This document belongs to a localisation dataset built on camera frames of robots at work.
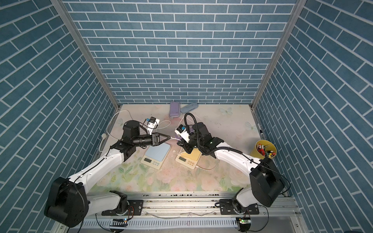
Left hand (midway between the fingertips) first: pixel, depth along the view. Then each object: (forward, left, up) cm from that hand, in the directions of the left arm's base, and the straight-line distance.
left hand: (172, 139), depth 75 cm
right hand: (+2, -4, -6) cm, 7 cm away
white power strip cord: (+31, +56, -27) cm, 70 cm away
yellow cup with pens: (+1, -53, -11) cm, 54 cm away
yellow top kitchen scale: (-2, -9, -20) cm, 23 cm away
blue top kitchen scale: (0, +13, -20) cm, 24 cm away
